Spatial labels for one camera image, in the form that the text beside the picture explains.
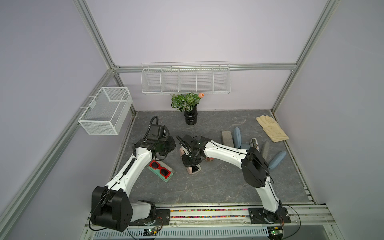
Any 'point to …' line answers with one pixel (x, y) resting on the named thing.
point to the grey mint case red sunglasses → (157, 172)
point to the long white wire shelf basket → (184, 78)
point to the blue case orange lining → (276, 159)
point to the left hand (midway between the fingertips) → (176, 146)
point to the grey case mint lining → (227, 138)
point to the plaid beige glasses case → (209, 159)
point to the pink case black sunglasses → (191, 169)
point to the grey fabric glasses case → (267, 151)
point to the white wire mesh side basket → (107, 112)
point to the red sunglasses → (164, 172)
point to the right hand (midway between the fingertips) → (184, 164)
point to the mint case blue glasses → (245, 146)
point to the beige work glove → (272, 127)
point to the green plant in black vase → (188, 104)
